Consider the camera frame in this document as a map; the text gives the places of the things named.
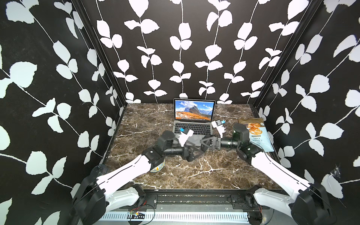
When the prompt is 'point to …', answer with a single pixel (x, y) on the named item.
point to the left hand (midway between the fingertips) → (198, 147)
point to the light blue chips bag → (258, 133)
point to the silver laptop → (198, 115)
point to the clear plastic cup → (98, 170)
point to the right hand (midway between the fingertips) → (201, 140)
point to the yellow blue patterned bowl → (159, 168)
